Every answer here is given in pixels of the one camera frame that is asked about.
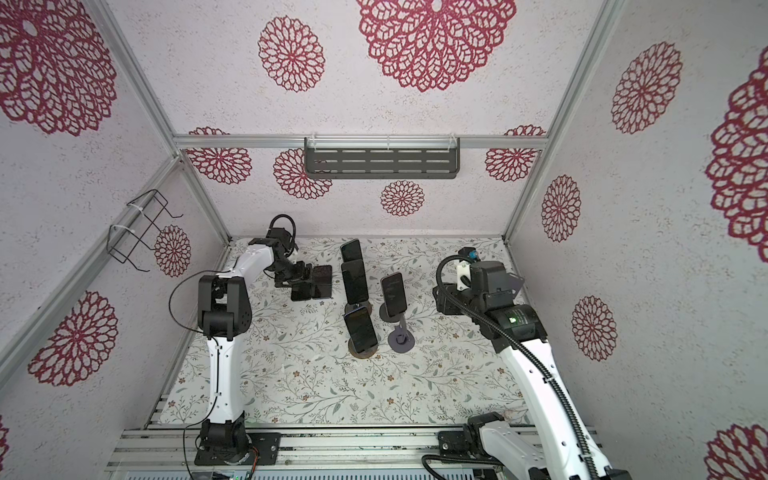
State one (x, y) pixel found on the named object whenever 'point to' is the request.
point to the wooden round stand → (364, 353)
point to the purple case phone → (394, 294)
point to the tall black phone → (356, 281)
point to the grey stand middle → (386, 317)
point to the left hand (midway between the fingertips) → (303, 285)
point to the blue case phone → (322, 281)
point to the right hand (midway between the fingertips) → (445, 285)
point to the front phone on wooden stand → (360, 326)
